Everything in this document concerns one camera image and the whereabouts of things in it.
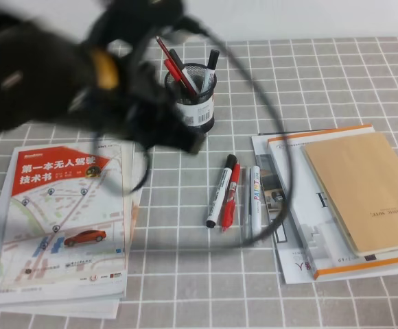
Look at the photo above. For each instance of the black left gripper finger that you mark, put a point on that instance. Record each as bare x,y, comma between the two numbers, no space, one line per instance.
188,139

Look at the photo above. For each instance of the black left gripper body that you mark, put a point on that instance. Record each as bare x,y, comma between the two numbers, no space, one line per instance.
128,103

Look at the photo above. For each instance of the black white marker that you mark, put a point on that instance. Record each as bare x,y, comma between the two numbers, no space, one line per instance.
216,206
209,73
183,72

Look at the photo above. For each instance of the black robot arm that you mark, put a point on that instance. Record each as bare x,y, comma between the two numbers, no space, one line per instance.
42,73

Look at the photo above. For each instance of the black mesh pen holder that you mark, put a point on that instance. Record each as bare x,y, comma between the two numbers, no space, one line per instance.
198,111

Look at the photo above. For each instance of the red pen in holder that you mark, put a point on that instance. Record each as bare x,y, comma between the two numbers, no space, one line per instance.
172,69

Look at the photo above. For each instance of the grey slim pen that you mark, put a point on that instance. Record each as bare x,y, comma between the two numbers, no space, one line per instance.
246,220

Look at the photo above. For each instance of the red gel pen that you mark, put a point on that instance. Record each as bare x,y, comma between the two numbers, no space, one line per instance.
229,209

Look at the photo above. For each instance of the red pencil with eraser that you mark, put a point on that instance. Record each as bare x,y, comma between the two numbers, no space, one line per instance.
164,49

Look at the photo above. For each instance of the white paint marker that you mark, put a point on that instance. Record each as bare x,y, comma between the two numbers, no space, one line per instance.
255,200

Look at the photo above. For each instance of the white book under stack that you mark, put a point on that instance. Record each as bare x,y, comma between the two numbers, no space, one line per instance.
76,288

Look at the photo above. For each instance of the orange map cover book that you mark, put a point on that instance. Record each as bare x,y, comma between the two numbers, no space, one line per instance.
68,216

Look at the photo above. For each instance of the white magazine bottom right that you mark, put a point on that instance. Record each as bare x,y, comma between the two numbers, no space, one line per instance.
294,264

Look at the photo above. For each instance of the white orange edged book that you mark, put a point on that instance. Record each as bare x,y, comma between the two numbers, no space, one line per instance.
323,244

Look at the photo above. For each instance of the tan kraft notebook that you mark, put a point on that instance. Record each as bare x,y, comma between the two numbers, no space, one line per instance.
359,174

